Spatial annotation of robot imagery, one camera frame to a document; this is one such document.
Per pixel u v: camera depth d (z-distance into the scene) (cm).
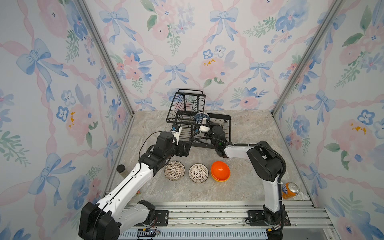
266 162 54
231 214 76
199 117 113
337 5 68
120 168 79
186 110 111
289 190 72
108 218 38
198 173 88
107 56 86
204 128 85
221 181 82
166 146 58
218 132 74
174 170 89
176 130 68
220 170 85
